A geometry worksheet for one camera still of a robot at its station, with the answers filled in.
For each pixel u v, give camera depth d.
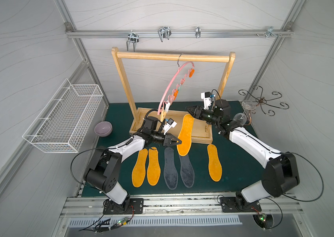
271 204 1.32
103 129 1.01
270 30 0.77
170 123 0.75
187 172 0.84
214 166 0.86
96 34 0.80
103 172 0.45
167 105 0.75
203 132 1.04
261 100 0.79
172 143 0.76
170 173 0.84
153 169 0.86
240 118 0.82
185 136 0.78
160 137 0.73
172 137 0.76
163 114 0.72
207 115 0.69
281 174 0.43
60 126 0.68
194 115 0.71
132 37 0.78
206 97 0.71
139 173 0.84
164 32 0.76
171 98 0.77
